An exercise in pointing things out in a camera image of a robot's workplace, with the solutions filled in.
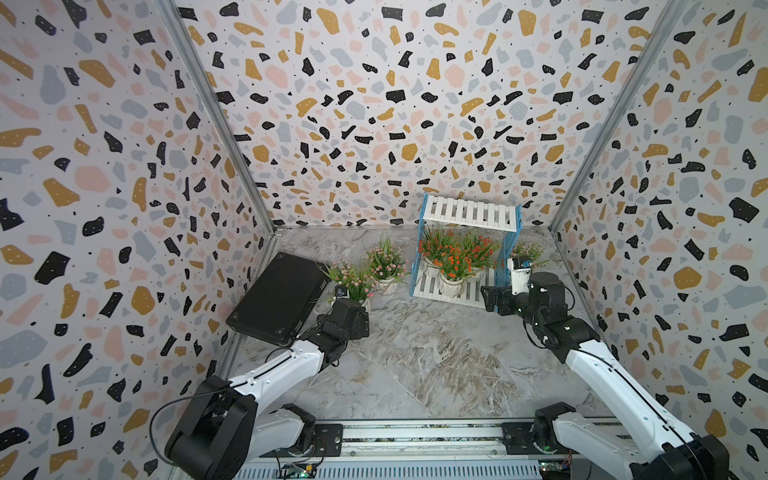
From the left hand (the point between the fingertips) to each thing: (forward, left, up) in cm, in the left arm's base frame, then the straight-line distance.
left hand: (353, 316), depth 89 cm
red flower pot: (+19, -24, +12) cm, 33 cm away
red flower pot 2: (+16, -39, +9) cm, 43 cm away
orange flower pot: (+11, -31, +9) cm, 34 cm away
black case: (+5, +24, 0) cm, 24 cm away
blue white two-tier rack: (+22, -39, +20) cm, 49 cm away
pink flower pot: (+7, -2, +8) cm, 11 cm away
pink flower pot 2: (+14, -10, +7) cm, 19 cm away
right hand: (+2, -41, +13) cm, 43 cm away
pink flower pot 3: (+19, -57, +6) cm, 60 cm away
